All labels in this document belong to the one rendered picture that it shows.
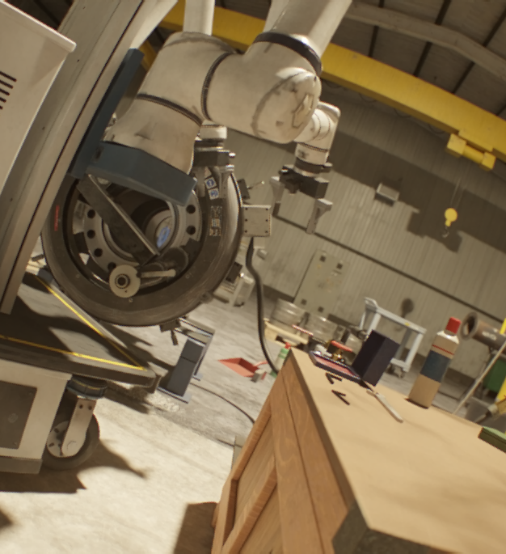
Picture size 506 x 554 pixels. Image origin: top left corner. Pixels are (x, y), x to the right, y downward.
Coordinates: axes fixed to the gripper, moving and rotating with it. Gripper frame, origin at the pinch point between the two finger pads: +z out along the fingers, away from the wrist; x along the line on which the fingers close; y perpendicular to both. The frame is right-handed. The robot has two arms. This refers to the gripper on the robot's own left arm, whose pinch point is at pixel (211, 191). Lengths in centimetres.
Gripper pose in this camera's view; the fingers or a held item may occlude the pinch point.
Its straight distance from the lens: 175.6
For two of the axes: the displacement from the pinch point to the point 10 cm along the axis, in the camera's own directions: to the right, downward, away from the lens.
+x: -6.0, -1.6, 7.8
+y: 8.0, -1.0, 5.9
